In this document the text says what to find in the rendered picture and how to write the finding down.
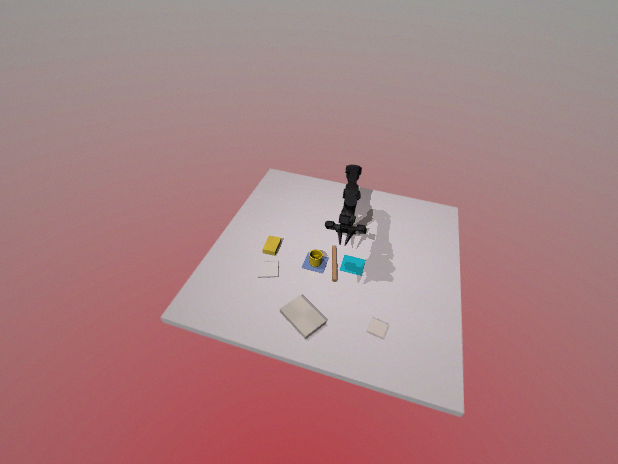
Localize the yellow flat block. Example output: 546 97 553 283
262 236 281 256

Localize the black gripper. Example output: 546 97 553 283
325 211 367 246

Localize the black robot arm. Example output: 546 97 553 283
339 164 362 225

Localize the brown wooden bar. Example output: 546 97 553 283
332 245 337 282

